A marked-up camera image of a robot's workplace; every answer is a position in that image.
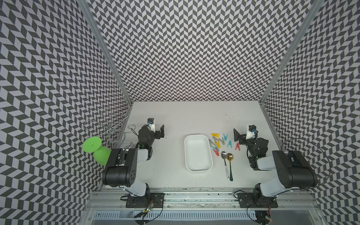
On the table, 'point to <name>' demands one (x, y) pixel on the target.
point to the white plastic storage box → (198, 153)
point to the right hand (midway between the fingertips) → (240, 129)
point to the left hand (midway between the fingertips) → (156, 125)
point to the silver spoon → (223, 154)
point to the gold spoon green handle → (229, 156)
